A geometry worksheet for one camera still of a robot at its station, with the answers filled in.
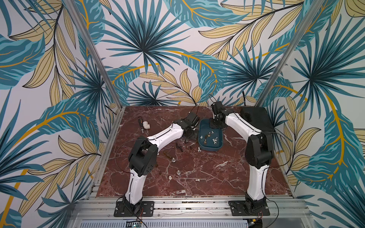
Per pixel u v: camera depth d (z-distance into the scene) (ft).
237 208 2.41
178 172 2.78
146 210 2.40
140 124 3.47
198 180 2.71
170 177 2.73
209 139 3.33
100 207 2.47
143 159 1.67
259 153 1.75
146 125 3.41
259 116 3.57
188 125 2.23
